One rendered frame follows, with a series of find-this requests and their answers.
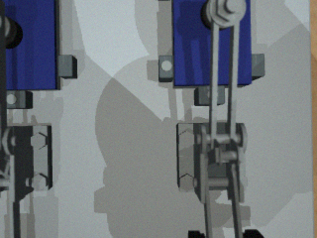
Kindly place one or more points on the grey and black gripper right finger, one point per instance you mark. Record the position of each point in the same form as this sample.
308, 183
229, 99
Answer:
252, 233

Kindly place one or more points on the dark blue rectangular plate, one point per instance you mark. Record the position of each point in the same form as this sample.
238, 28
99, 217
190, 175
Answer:
33, 65

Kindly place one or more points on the blue rectangular block with white slot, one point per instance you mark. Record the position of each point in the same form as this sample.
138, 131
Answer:
191, 47

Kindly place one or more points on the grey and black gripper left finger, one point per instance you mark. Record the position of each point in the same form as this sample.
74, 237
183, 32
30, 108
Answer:
195, 234

